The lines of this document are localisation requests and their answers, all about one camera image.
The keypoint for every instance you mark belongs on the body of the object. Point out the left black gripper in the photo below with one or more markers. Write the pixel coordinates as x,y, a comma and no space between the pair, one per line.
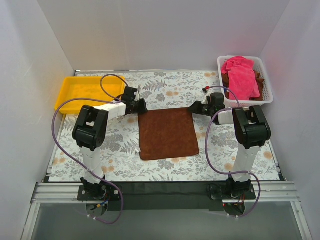
139,106

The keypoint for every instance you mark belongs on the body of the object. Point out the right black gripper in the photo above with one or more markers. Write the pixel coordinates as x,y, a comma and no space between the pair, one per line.
200,108

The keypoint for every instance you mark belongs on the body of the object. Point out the brown towel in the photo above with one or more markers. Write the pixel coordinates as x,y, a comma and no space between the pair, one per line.
167,134
259,81

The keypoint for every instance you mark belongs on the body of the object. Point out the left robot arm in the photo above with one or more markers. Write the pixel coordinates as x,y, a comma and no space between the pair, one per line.
90,133

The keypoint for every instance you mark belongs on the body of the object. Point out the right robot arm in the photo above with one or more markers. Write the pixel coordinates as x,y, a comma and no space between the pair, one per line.
251,131

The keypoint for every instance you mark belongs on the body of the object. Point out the brown towel in basket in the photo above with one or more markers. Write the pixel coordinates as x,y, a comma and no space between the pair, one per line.
259,81

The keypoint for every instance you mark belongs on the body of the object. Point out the pink towel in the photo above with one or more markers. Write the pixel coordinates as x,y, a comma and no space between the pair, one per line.
241,77

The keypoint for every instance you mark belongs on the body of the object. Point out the floral table mat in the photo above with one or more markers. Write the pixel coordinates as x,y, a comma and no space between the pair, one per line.
120,162

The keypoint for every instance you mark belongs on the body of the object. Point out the yellow plastic tray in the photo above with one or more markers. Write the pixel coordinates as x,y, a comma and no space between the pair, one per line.
87,87

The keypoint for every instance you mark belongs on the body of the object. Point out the white plastic basket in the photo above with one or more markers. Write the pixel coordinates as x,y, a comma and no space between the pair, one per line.
260,68

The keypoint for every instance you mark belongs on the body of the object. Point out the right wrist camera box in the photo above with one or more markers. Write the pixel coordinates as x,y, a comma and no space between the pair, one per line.
206,93

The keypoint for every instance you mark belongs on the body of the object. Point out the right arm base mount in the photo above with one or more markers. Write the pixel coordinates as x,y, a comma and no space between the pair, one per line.
216,191

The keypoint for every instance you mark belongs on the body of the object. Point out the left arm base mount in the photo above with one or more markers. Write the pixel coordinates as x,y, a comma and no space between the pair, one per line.
98,193

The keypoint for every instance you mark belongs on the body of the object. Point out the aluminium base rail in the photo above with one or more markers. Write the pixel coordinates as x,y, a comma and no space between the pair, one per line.
166,211

